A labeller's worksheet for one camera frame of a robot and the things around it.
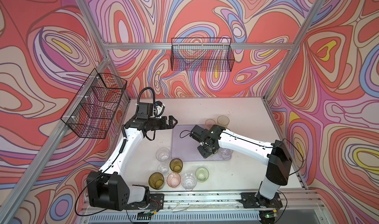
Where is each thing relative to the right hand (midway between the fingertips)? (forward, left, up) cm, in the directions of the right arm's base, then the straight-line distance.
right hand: (209, 154), depth 80 cm
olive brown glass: (-3, +19, -8) cm, 21 cm away
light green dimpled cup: (-8, +4, -8) cm, 12 cm away
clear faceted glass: (+3, -11, -8) cm, 14 cm away
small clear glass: (-4, +26, -6) cm, 27 cm away
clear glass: (+4, +27, -7) cm, 28 cm away
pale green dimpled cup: (+23, -12, -1) cm, 26 cm away
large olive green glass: (-11, +30, -8) cm, 33 cm away
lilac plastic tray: (+7, +14, -7) cm, 17 cm away
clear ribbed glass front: (-11, +12, -10) cm, 19 cm away
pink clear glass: (-10, +20, -8) cm, 24 cm away
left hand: (+14, +20, +12) cm, 27 cm away
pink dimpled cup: (+25, -3, -7) cm, 26 cm away
